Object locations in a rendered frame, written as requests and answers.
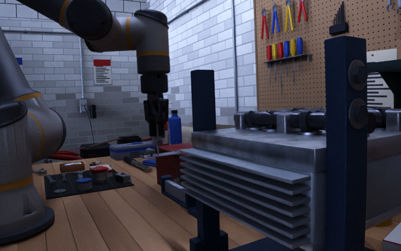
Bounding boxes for small black case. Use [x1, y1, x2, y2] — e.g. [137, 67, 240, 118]
[117, 135, 143, 145]

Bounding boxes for small grey black block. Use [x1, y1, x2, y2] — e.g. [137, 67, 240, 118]
[114, 172, 133, 185]

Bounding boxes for grey screwdriver rack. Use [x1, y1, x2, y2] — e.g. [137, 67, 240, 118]
[263, 53, 313, 65]

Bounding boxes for black hex key set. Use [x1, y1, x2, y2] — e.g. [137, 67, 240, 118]
[328, 1, 350, 36]

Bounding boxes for blue hanging wrenches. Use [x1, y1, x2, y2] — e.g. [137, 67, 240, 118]
[386, 0, 401, 14]

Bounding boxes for brown wooden block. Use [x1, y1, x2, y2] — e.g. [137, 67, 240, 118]
[59, 161, 86, 174]

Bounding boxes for brown pegboard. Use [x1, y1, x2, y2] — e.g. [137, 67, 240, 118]
[253, 0, 401, 112]

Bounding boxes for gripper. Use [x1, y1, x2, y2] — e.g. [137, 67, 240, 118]
[140, 74, 169, 138]

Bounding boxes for thin red cable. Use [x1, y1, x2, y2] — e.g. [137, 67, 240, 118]
[90, 136, 154, 149]

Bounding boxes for white box red edge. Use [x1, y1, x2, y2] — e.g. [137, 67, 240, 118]
[381, 221, 401, 251]

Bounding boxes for blue head stand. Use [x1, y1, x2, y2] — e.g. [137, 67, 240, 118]
[160, 36, 368, 251]

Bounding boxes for red handled pliers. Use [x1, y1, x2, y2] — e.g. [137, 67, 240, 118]
[296, 0, 308, 24]
[260, 8, 270, 41]

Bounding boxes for blue grey tool rest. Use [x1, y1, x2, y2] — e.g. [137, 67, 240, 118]
[160, 174, 190, 208]

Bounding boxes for red toolbox lid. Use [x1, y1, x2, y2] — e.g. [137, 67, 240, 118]
[158, 143, 194, 154]

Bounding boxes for blue handled pliers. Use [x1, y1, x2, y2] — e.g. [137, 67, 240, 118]
[271, 4, 281, 35]

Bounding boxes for blue handled screwdriver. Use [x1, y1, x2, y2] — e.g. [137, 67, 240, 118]
[283, 40, 291, 78]
[296, 37, 304, 71]

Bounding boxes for yellow handled pliers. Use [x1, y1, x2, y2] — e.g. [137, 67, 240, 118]
[284, 0, 295, 33]

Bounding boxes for dark ratchet wrench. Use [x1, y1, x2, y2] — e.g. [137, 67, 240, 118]
[123, 156, 153, 173]

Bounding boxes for grey vertical wall pipe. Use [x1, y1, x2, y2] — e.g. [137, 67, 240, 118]
[231, 0, 239, 112]

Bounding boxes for blue bottle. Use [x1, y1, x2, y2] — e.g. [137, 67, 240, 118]
[168, 109, 183, 145]

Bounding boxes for red toolbox body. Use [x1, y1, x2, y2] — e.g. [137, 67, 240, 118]
[156, 152, 188, 186]

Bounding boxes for yellow handled screwdriver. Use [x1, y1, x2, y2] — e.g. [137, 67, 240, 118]
[271, 43, 278, 83]
[289, 38, 297, 87]

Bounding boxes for large black case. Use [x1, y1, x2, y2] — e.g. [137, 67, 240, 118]
[79, 142, 111, 159]

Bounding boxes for dark camshaft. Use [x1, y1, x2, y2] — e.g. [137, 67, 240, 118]
[233, 107, 401, 135]

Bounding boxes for dark hex bolt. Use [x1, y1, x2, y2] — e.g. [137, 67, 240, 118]
[348, 98, 368, 130]
[347, 59, 368, 92]

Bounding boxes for black cable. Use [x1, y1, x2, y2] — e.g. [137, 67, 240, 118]
[84, 106, 96, 145]

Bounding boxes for red topped wall sign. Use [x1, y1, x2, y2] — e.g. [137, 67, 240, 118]
[93, 59, 112, 85]

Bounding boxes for white paper sign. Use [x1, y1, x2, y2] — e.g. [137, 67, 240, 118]
[366, 47, 398, 109]

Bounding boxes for red lid jar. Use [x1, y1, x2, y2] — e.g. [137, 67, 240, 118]
[89, 166, 110, 185]

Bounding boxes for blue lid jar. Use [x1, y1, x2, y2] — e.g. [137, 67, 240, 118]
[76, 177, 94, 192]

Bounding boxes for red handled screwdriver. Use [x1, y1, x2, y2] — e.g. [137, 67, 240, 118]
[277, 42, 284, 95]
[266, 44, 273, 89]

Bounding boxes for grey finned cylinder head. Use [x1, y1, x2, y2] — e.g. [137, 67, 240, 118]
[179, 108, 401, 250]

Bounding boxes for red hoses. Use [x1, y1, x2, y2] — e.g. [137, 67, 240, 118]
[50, 149, 83, 162]

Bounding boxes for black ribbed mat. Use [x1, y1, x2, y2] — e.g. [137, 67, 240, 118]
[43, 169, 135, 201]

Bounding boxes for grey case blue stripe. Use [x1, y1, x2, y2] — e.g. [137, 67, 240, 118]
[109, 141, 157, 162]

